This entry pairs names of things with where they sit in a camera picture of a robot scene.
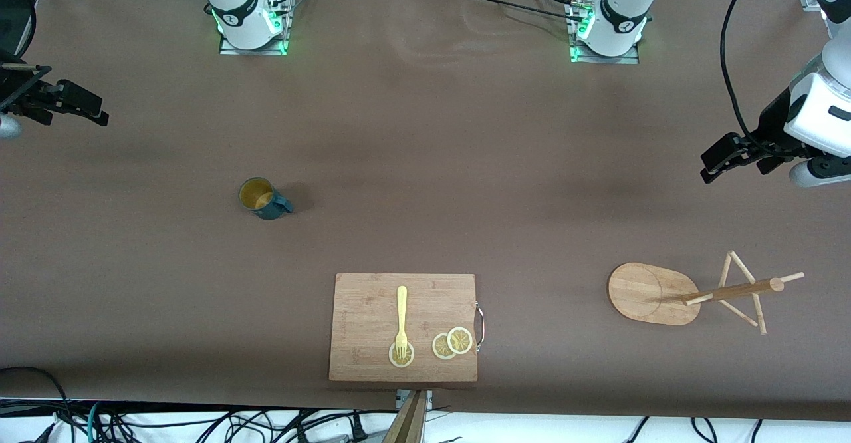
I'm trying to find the teal mug with yellow inside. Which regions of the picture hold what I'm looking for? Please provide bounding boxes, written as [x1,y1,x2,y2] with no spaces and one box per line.
[239,177,294,221]

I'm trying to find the wooden mug rack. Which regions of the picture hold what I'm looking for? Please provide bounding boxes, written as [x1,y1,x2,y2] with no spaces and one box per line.
[607,250,805,336]

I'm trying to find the brown table cover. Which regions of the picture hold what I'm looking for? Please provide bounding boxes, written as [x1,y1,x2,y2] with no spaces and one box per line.
[0,0,851,422]

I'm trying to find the wooden cutting board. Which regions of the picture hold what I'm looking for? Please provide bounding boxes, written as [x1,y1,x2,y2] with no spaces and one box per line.
[328,273,485,383]

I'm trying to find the yellow plastic fork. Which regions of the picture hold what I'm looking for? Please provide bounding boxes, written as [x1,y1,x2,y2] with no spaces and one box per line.
[395,286,410,361]

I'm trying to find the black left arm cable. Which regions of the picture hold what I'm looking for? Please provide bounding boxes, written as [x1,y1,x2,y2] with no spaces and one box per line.
[721,0,775,154]

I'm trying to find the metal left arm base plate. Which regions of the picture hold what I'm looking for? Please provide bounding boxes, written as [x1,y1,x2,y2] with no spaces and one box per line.
[568,1,640,65]

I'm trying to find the thick black floor cable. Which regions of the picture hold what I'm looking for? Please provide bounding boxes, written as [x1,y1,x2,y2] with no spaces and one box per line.
[0,366,75,443]

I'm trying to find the black base power cable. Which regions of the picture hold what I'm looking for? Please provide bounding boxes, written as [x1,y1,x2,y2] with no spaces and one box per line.
[465,0,587,26]

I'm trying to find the wooden camera mount bracket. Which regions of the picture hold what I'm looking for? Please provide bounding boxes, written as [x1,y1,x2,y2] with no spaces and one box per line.
[381,390,433,443]

